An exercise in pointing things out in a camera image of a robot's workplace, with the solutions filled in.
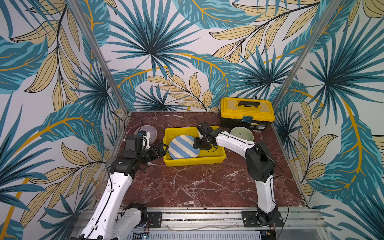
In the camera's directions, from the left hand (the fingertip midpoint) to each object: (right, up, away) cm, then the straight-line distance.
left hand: (162, 150), depth 75 cm
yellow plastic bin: (+30, -6, +19) cm, 36 cm away
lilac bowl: (-13, +10, +28) cm, 33 cm away
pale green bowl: (+50, +8, +26) cm, 57 cm away
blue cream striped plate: (+8, -1, +20) cm, 22 cm away
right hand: (+17, -1, +21) cm, 27 cm away
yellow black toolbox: (+58, +21, +23) cm, 65 cm away
